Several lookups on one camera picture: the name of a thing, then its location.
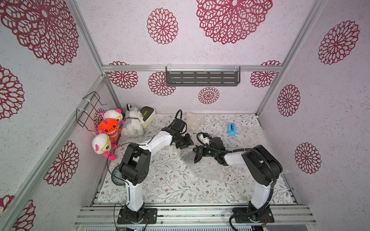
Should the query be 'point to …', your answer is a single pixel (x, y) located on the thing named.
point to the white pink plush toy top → (113, 114)
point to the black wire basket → (88, 107)
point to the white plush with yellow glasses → (101, 145)
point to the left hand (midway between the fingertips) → (192, 144)
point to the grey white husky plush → (133, 125)
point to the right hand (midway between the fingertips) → (192, 148)
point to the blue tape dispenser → (232, 129)
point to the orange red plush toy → (110, 127)
